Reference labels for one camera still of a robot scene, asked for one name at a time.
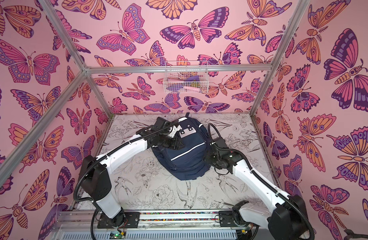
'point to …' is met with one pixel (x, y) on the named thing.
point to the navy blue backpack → (188, 163)
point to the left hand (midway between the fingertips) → (183, 144)
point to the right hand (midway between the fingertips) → (205, 156)
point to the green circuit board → (115, 235)
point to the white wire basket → (183, 77)
